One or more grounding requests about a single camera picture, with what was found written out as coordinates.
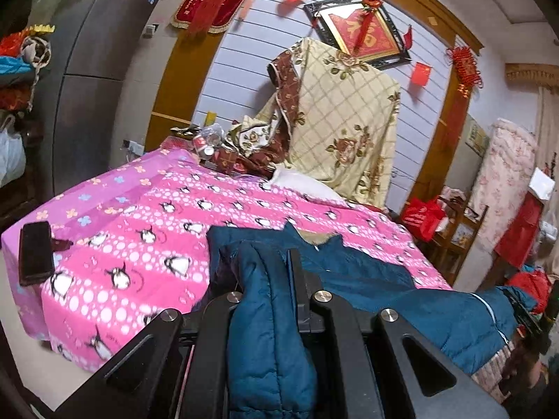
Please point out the teal puffer jacket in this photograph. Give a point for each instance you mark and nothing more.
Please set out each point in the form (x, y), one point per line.
(262, 314)

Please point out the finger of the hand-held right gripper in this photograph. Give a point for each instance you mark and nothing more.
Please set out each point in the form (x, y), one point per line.
(530, 318)

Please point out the black phone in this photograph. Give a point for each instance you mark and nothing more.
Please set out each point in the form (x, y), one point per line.
(37, 253)

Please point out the cream floral quilt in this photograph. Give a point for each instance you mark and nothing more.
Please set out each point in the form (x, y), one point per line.
(340, 131)

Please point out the pink floral curtain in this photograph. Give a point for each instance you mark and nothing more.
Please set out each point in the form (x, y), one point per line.
(502, 183)

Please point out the red clothes heap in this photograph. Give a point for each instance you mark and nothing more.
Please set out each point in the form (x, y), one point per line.
(530, 288)

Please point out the wooden chair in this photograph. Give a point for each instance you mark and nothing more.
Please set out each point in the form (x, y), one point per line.
(458, 235)

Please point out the grey refrigerator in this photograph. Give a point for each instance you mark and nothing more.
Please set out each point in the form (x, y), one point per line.
(96, 74)

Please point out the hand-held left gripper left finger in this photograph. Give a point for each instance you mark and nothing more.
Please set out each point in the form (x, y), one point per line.
(218, 327)

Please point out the white plastic bag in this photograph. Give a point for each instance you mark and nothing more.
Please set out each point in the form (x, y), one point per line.
(11, 152)

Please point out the small wall picture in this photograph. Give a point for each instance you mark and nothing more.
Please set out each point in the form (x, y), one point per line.
(477, 139)

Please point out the white box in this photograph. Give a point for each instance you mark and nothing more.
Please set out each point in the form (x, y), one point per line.
(541, 185)

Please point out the clear bag of bottles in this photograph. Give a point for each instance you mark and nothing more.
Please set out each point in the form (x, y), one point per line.
(209, 137)

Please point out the pink penguin print blanket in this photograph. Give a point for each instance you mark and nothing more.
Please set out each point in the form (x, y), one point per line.
(183, 227)

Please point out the white wall switch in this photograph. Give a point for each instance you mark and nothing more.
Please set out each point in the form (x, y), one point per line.
(151, 29)

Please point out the pile of colourful cloth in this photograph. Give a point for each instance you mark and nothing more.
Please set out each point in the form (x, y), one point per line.
(22, 65)

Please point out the wooden arch frame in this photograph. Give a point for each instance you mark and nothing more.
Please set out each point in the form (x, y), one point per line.
(183, 83)

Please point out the red hanging cloth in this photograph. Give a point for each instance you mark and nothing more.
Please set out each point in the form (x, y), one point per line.
(519, 231)

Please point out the white pillow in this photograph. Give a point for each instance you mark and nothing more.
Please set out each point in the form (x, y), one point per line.
(305, 183)

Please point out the framed red picture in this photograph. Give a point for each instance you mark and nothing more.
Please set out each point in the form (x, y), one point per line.
(362, 30)

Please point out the red shopping bag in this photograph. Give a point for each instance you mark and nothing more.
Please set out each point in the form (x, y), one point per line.
(421, 218)

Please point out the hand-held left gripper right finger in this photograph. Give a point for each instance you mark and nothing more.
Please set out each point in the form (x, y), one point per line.
(305, 310)

